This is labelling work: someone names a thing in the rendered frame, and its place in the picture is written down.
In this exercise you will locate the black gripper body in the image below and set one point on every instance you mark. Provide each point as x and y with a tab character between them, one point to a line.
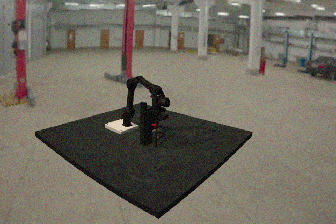
163	116

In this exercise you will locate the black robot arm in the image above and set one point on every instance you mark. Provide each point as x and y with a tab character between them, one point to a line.
158	98

